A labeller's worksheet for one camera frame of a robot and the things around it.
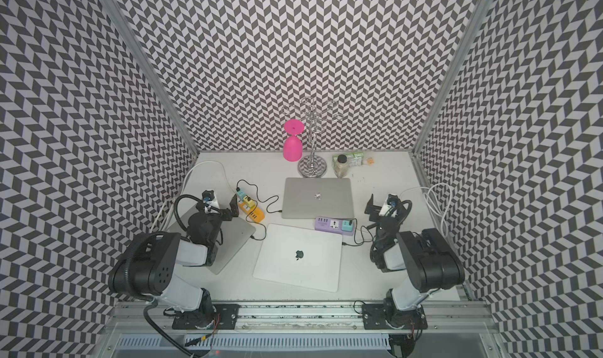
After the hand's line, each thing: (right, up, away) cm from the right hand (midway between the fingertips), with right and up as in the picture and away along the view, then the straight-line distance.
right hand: (385, 200), depth 89 cm
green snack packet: (-9, +17, +19) cm, 27 cm away
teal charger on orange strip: (-57, +2, +4) cm, 57 cm away
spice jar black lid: (-15, +14, +16) cm, 25 cm away
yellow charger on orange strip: (-53, -1, +4) cm, 53 cm away
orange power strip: (-52, -6, +4) cm, 52 cm away
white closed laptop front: (-32, -20, -4) cm, 38 cm away
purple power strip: (-20, -10, +2) cm, 22 cm away
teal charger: (-15, -10, -2) cm, 18 cm away
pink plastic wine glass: (-35, +21, -1) cm, 41 cm away
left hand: (-62, +2, +2) cm, 62 cm away
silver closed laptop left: (-58, -13, -1) cm, 59 cm away
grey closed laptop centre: (-30, -1, +16) cm, 34 cm away
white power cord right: (+28, -1, +15) cm, 32 cm away
